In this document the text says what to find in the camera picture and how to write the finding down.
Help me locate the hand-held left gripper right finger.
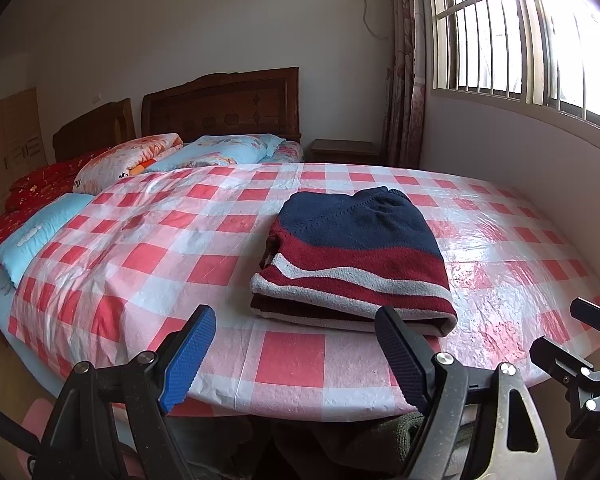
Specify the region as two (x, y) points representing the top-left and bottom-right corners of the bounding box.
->
(375, 306), (558, 480)

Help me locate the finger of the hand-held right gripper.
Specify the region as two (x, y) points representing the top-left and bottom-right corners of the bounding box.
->
(570, 297), (600, 341)
(529, 336), (595, 386)

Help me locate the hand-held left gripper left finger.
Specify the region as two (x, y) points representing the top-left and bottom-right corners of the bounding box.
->
(35, 305), (217, 480)

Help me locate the red grey striped sweater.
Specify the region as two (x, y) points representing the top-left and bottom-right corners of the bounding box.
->
(250, 186), (458, 337)

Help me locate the folded green white sweater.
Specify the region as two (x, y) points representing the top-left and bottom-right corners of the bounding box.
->
(370, 410), (476, 461)

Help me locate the pink checked plastic tablecloth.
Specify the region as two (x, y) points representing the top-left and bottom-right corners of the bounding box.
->
(7, 162), (600, 408)

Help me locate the plain light blue pillow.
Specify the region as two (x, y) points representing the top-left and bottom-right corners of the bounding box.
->
(0, 192), (96, 288)

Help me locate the light blue bed sheet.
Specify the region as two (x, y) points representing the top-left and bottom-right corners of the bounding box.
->
(0, 265), (36, 356)

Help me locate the orange floral quilt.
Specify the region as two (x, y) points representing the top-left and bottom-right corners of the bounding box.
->
(74, 132), (185, 196)

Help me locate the light blue floral pillow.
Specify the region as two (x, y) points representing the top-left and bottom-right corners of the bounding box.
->
(145, 133), (287, 172)

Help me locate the wooden nightstand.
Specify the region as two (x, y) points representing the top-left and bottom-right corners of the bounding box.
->
(310, 138), (383, 165)

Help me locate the red patterned bedding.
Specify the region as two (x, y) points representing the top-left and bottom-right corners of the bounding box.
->
(0, 147), (113, 331)

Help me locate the small wooden headboard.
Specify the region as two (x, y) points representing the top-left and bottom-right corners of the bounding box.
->
(52, 97), (137, 163)

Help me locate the large wooden headboard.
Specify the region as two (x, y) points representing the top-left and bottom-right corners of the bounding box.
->
(141, 66), (302, 143)

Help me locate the floral curtain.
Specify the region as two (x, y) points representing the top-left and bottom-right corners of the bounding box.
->
(382, 0), (428, 168)

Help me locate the light wooden wardrobe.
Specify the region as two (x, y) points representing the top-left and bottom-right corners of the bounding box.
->
(0, 87), (48, 226)

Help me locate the barred window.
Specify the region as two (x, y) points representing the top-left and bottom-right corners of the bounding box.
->
(422, 0), (600, 138)

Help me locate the black cable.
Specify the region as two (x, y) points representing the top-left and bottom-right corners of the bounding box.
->
(0, 397), (38, 456)

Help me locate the thin wall cable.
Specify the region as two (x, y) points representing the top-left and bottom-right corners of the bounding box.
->
(360, 0), (393, 41)

